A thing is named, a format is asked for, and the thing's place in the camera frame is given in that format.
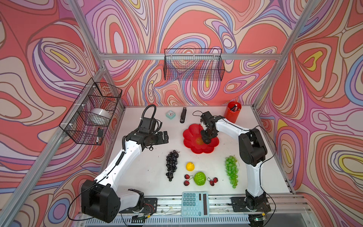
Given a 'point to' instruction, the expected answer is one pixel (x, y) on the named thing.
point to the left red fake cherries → (187, 177)
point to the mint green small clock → (170, 114)
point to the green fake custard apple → (200, 178)
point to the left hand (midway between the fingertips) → (163, 137)
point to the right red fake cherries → (212, 182)
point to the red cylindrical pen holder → (232, 111)
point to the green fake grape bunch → (232, 170)
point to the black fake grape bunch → (171, 160)
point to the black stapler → (183, 115)
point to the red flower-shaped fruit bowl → (193, 140)
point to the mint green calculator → (195, 204)
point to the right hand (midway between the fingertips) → (207, 139)
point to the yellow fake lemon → (190, 166)
